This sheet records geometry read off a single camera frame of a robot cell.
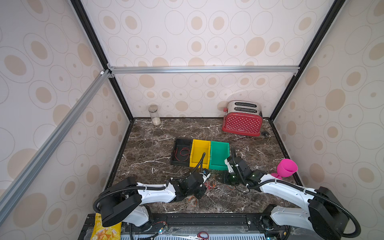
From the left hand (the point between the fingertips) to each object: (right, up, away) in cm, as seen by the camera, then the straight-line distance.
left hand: (209, 188), depth 82 cm
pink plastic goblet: (+38, +13, -6) cm, 41 cm away
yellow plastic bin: (-5, +20, +21) cm, 30 cm away
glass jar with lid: (-38, +47, +24) cm, 65 cm away
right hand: (+7, +5, +2) cm, 9 cm away
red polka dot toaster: (+24, +40, +16) cm, 50 cm away
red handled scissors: (-6, -18, -12) cm, 23 cm away
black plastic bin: (-17, +17, +18) cm, 31 cm away
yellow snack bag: (-51, -15, -14) cm, 55 cm away
